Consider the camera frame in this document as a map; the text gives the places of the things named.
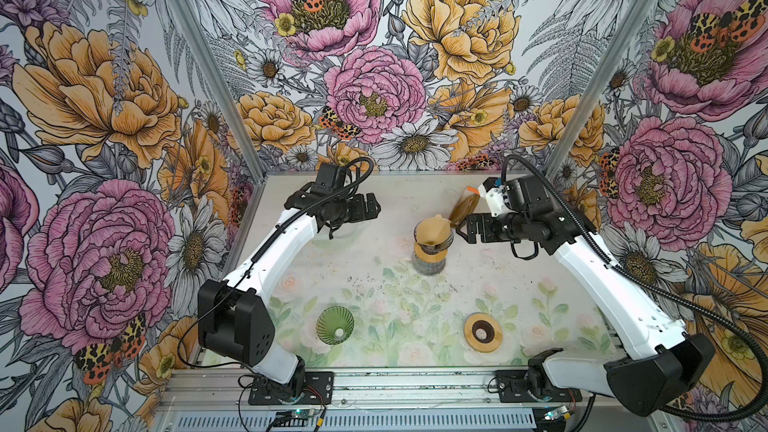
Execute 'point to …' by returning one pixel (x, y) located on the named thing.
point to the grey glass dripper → (434, 249)
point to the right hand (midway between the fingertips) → (475, 237)
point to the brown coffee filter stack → (463, 209)
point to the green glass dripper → (335, 325)
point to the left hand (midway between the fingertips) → (365, 219)
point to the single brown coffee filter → (433, 230)
